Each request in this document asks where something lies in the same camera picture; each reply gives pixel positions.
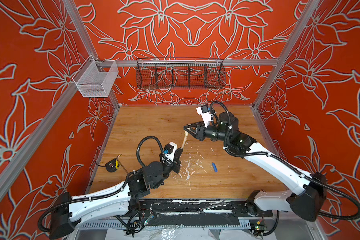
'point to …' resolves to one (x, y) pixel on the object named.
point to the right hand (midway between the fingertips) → (183, 128)
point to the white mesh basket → (95, 78)
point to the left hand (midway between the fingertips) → (181, 148)
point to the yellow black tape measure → (112, 165)
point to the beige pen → (186, 134)
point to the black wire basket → (180, 74)
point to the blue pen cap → (215, 167)
